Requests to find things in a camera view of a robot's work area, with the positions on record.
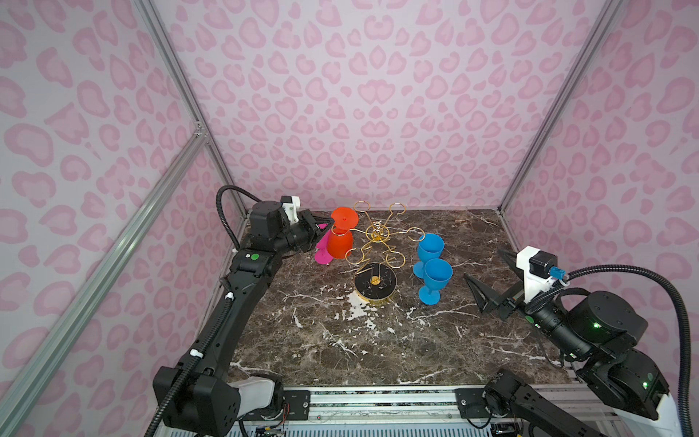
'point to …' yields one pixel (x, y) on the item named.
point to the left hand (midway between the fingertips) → (337, 219)
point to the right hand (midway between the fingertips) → (479, 266)
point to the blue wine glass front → (437, 272)
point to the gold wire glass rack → (375, 280)
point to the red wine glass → (339, 238)
